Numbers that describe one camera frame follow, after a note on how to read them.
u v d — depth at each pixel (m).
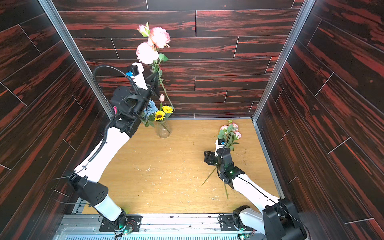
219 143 0.75
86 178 0.42
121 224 0.66
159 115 0.95
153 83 0.56
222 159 0.63
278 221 0.40
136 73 0.50
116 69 0.47
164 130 1.11
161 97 0.91
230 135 1.06
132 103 0.49
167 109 0.94
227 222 0.73
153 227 0.73
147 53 0.51
